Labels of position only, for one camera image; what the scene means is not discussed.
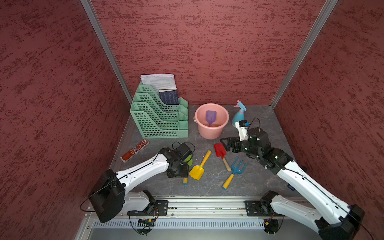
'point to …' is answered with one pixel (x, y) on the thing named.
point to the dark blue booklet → (169, 96)
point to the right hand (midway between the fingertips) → (226, 142)
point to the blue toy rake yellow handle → (236, 170)
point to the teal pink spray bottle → (240, 115)
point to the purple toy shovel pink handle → (211, 116)
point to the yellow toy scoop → (197, 171)
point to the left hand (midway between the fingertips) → (181, 178)
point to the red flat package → (127, 156)
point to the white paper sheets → (159, 81)
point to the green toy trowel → (190, 160)
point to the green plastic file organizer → (154, 120)
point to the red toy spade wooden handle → (221, 152)
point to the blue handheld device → (290, 187)
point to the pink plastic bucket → (215, 131)
